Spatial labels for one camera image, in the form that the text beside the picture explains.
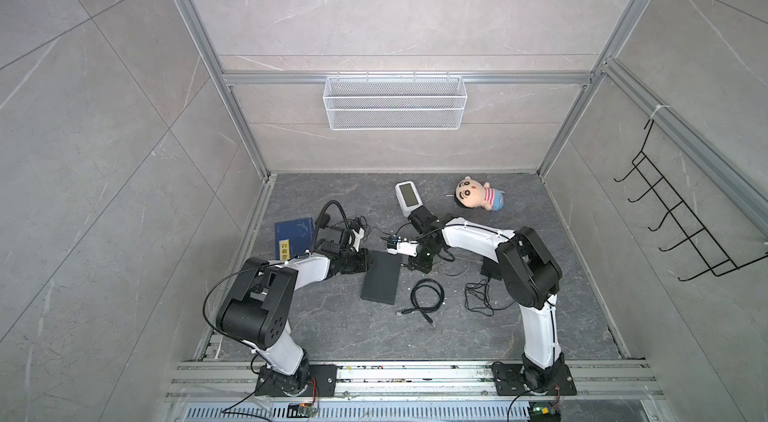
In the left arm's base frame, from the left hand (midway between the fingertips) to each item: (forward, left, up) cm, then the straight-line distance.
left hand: (374, 255), depth 93 cm
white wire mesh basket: (+44, -8, +27) cm, 52 cm away
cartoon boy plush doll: (+21, -35, +5) cm, 41 cm away
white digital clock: (+23, -13, +1) cm, 26 cm away
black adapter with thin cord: (+15, +18, -2) cm, 23 cm away
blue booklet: (+12, +26, -4) cm, 29 cm away
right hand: (0, -13, -3) cm, 13 cm away
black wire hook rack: (-14, -70, +31) cm, 78 cm away
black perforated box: (-7, -2, -3) cm, 8 cm away
